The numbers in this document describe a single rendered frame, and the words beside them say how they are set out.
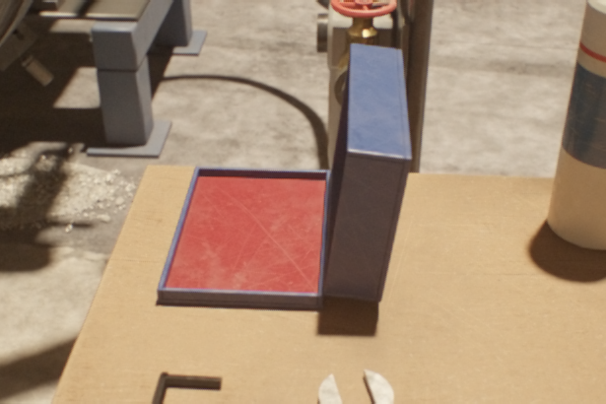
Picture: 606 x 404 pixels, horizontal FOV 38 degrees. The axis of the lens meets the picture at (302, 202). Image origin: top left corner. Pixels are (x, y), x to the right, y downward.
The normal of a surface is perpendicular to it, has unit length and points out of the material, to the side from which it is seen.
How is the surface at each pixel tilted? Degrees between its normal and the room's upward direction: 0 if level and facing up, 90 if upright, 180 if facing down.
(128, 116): 90
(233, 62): 0
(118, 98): 90
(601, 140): 90
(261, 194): 0
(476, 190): 0
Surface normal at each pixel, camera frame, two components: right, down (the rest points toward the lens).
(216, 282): 0.00, -0.84
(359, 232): -0.06, 0.55
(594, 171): -0.51, 0.47
